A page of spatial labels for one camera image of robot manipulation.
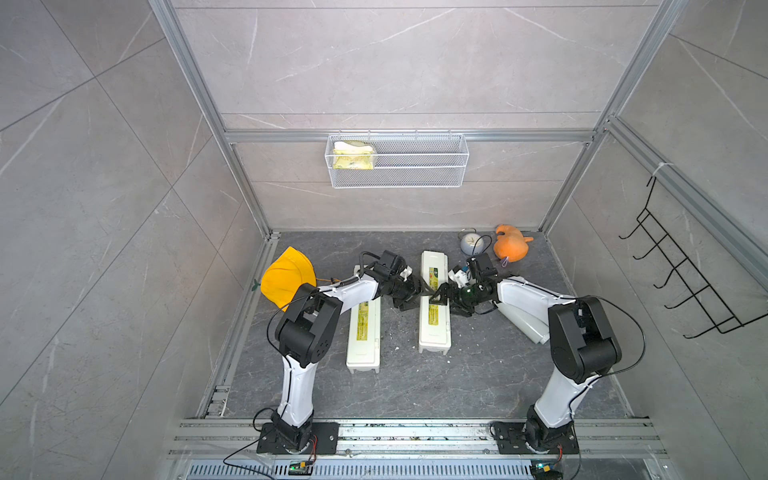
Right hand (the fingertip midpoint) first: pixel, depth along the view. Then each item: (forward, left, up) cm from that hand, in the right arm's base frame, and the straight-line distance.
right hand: (440, 304), depth 92 cm
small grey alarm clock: (+29, -15, -2) cm, 32 cm away
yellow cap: (+14, +54, -5) cm, 56 cm away
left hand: (+1, +2, +3) cm, 4 cm away
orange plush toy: (+24, -29, 0) cm, 38 cm away
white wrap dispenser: (-12, +23, +3) cm, 26 cm away
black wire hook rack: (-20, -51, +26) cm, 61 cm away
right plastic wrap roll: (-17, -13, +28) cm, 35 cm away
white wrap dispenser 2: (-9, +3, +1) cm, 10 cm away
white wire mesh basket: (+42, +12, +24) cm, 50 cm away
